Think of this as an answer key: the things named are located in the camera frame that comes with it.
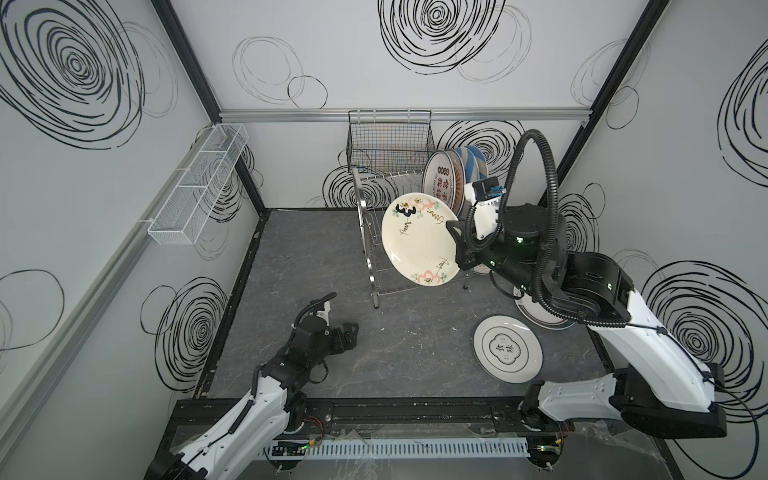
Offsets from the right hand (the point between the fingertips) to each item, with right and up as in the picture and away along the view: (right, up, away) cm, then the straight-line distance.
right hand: (446, 223), depth 55 cm
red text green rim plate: (+3, +13, +25) cm, 28 cm away
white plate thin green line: (+24, -35, +30) cm, 52 cm away
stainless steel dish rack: (-17, +14, +65) cm, 69 cm away
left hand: (-22, -29, +30) cm, 47 cm away
